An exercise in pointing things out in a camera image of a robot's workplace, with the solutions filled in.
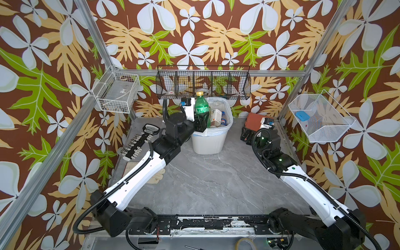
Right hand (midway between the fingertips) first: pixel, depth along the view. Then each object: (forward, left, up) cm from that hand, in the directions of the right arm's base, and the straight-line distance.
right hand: (249, 128), depth 77 cm
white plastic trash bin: (+2, +17, -13) cm, 22 cm away
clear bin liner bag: (+19, +12, 0) cm, 22 cm away
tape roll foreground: (-44, +5, -24) cm, 50 cm away
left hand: (-1, +23, +13) cm, 26 cm away
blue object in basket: (+12, -33, -2) cm, 35 cm away
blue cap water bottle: (+9, +11, -4) cm, 15 cm away
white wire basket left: (+22, +72, +7) cm, 75 cm away
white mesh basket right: (+8, -41, -1) cm, 41 cm away
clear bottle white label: (+9, +16, +1) cm, 18 cm away
